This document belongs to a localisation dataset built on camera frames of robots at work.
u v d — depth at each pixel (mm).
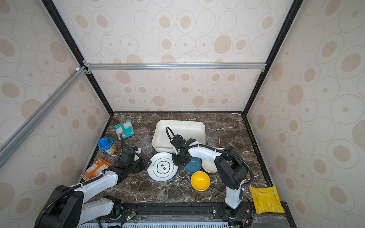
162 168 873
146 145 979
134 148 815
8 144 517
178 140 717
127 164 679
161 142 1000
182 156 750
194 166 890
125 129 1058
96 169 856
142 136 1009
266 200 746
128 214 726
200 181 822
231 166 492
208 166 893
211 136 1020
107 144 891
